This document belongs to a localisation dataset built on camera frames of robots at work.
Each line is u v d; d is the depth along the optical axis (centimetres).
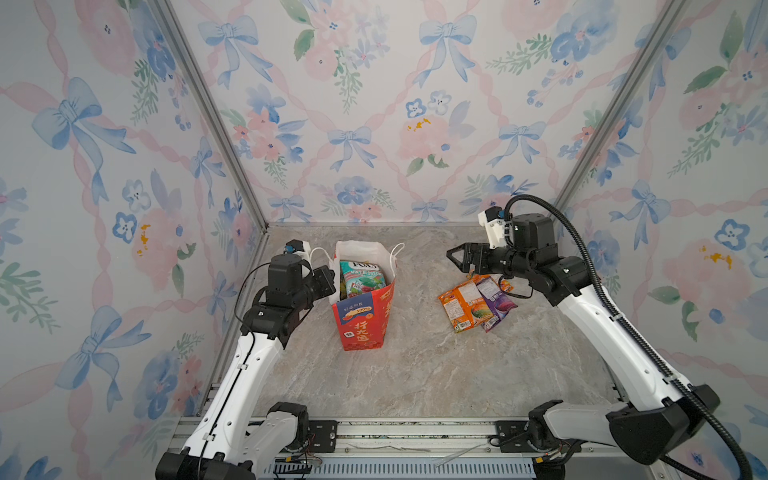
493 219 63
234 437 39
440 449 73
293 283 57
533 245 52
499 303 93
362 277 82
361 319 75
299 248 66
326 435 75
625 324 43
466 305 93
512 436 72
